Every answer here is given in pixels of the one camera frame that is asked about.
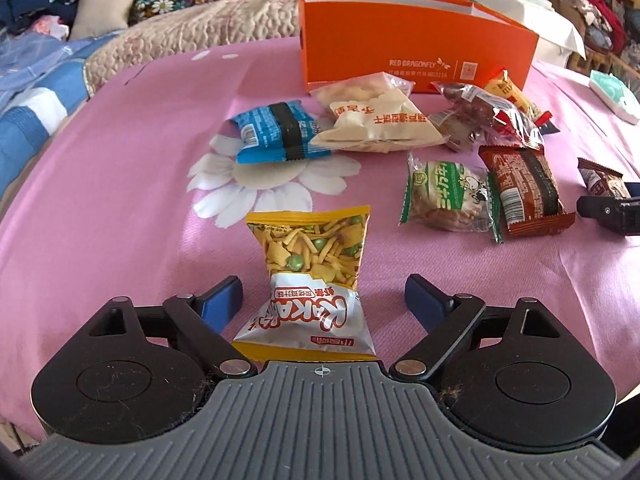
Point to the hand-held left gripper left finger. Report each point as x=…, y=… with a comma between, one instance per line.
x=222, y=301

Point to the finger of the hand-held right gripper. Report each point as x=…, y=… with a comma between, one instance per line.
x=607, y=215

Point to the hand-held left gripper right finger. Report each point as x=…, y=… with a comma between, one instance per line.
x=425, y=299

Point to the dark brown snack packet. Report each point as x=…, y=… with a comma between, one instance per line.
x=602, y=180

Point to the yellow pea snack packet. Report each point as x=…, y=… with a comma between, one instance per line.
x=310, y=255

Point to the blue cookie packet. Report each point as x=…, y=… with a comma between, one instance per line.
x=265, y=130

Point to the white rice cracker packet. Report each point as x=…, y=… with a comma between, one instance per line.
x=380, y=120

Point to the orange cardboard box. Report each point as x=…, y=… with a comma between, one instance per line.
x=375, y=45

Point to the dark red cookie packet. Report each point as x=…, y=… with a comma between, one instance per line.
x=525, y=195

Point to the green and white biscuit packet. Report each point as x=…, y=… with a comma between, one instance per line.
x=440, y=195

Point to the teal tissue pack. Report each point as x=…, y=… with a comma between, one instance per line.
x=615, y=95

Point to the pink daisy tablecloth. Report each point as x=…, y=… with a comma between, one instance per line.
x=125, y=185

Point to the wicker chair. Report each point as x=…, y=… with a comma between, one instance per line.
x=605, y=57

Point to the yellow cake packet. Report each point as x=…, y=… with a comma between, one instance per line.
x=510, y=91

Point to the clear packet of brown sweets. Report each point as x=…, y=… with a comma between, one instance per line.
x=475, y=102

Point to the white cloth covered table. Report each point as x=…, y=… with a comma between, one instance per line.
x=545, y=20

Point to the red cloth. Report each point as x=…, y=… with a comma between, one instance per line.
x=600, y=5

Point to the beige quilted sofa cover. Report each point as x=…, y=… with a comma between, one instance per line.
x=200, y=30

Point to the blue plaid bedding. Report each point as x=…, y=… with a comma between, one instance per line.
x=30, y=105

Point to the plain beige cushion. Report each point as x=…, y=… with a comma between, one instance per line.
x=105, y=5

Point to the pink patterned cloth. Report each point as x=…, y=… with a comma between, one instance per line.
x=47, y=26

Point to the dark blue clothing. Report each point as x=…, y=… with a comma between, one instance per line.
x=25, y=5

